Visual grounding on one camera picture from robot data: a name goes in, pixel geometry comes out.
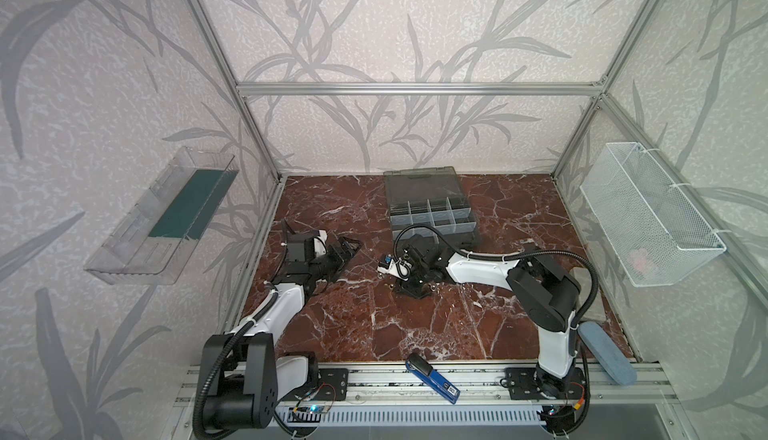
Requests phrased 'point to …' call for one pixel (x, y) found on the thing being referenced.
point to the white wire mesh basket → (656, 236)
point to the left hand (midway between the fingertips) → (359, 243)
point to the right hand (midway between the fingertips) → (396, 275)
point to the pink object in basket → (638, 258)
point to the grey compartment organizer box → (431, 197)
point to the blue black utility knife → (433, 379)
